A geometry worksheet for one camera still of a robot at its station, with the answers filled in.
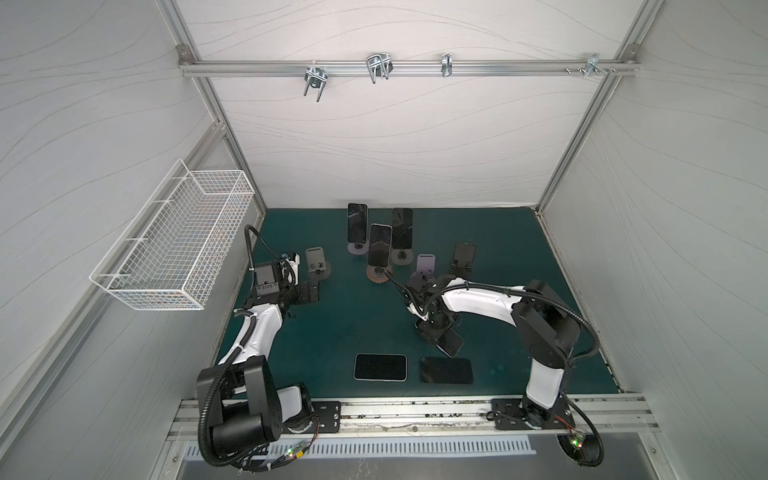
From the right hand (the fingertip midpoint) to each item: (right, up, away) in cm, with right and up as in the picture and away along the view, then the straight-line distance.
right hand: (440, 323), depth 89 cm
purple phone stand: (-4, +17, +4) cm, 18 cm away
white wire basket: (-66, +23, -20) cm, 73 cm away
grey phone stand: (-39, +16, +8) cm, 43 cm away
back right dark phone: (-11, +29, +9) cm, 33 cm away
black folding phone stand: (+9, +20, +6) cm, 23 cm away
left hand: (-41, +13, 0) cm, 43 cm away
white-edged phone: (-18, -11, -7) cm, 22 cm away
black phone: (0, -11, -8) cm, 13 cm away
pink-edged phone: (-19, +23, +12) cm, 32 cm away
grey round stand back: (-11, +19, +18) cm, 28 cm away
